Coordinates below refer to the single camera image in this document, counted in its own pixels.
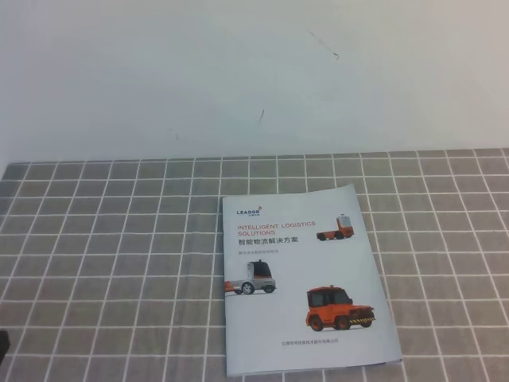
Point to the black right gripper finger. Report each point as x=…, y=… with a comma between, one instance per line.
x=4, y=342

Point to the logistics brochure book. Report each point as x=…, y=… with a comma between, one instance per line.
x=302, y=288

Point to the grey checkered tablecloth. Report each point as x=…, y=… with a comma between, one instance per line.
x=111, y=271

